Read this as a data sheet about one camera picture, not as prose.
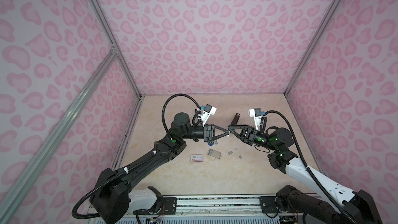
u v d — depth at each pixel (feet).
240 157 2.90
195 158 2.89
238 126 2.07
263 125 1.93
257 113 1.99
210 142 3.10
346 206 1.31
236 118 3.39
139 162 1.55
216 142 3.12
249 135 1.93
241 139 1.98
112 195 1.30
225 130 2.04
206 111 2.01
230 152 2.97
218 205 2.46
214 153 2.96
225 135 2.03
